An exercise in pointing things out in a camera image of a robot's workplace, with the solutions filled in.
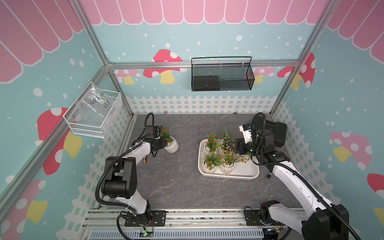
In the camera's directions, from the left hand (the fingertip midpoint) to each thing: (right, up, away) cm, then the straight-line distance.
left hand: (165, 144), depth 95 cm
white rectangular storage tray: (+49, -16, -1) cm, 51 cm away
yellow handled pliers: (-12, -10, -1) cm, 16 cm away
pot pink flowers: (+38, +3, -8) cm, 39 cm away
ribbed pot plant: (+37, -11, -12) cm, 41 cm away
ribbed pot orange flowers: (+30, 0, -9) cm, 31 cm away
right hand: (+40, +3, -16) cm, 43 cm away
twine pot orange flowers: (+28, -8, -16) cm, 34 cm away
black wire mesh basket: (+37, +46, +2) cm, 59 cm away
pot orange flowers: (+5, -1, -3) cm, 6 cm away
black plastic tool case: (+77, +9, +7) cm, 78 cm away
